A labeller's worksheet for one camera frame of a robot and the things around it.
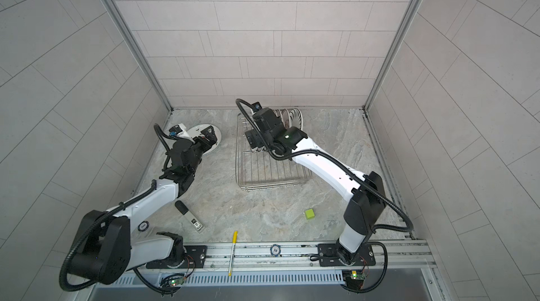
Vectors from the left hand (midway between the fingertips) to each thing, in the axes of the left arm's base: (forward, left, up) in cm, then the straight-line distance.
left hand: (212, 127), depth 83 cm
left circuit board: (-49, +5, -16) cm, 52 cm away
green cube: (-28, -39, -18) cm, 51 cm away
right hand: (-3, -19, +3) cm, 20 cm away
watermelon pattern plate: (-7, +3, +7) cm, 10 cm away
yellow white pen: (-37, -11, -19) cm, 43 cm away
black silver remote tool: (-33, +2, -17) cm, 37 cm away
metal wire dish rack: (-9, -17, -18) cm, 27 cm away
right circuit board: (-47, -52, -19) cm, 73 cm away
